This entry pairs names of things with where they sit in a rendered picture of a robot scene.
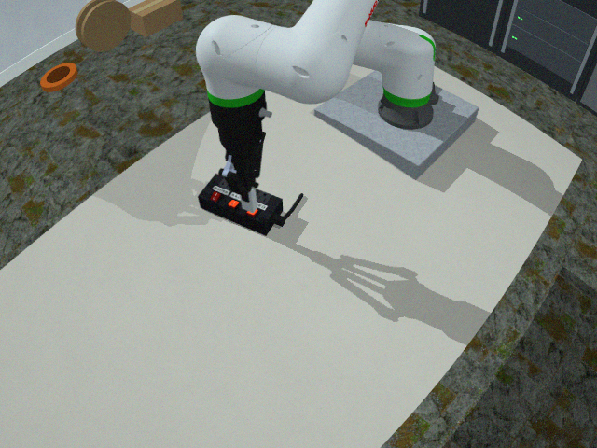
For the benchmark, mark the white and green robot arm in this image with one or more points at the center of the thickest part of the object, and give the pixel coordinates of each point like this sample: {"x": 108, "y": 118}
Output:
{"x": 310, "y": 63}

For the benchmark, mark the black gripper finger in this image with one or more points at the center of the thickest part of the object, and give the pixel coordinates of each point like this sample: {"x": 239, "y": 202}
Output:
{"x": 255, "y": 163}
{"x": 238, "y": 179}

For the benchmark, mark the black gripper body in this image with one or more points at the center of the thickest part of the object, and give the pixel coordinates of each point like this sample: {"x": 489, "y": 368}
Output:
{"x": 236, "y": 143}

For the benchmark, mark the black power strip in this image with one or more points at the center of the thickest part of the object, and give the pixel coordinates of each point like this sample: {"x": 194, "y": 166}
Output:
{"x": 218, "y": 199}

